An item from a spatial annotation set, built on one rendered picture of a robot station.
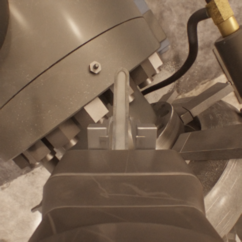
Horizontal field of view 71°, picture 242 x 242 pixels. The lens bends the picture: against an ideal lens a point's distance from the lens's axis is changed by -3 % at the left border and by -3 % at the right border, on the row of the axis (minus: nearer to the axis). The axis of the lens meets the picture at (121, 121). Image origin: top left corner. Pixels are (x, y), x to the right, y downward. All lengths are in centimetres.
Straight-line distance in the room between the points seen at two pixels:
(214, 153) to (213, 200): 9
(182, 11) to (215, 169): 101
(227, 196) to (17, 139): 40
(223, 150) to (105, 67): 27
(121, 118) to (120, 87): 3
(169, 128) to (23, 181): 147
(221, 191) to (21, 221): 193
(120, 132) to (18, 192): 173
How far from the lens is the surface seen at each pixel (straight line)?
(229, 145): 39
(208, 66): 127
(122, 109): 16
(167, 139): 46
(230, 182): 39
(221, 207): 37
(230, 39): 42
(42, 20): 34
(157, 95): 120
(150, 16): 93
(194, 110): 61
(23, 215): 204
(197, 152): 42
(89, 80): 31
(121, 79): 16
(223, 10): 44
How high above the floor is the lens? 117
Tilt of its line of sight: 71 degrees down
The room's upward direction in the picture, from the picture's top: 171 degrees counter-clockwise
